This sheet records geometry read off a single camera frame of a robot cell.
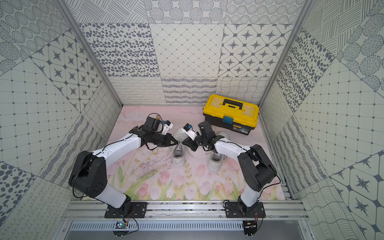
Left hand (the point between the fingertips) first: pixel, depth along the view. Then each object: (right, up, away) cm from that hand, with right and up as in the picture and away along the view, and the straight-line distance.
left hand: (177, 140), depth 85 cm
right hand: (+4, -2, +3) cm, 5 cm away
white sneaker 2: (0, -8, +3) cm, 9 cm away
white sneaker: (+22, -11, -4) cm, 25 cm away
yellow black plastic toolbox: (+35, +15, +9) cm, 39 cm away
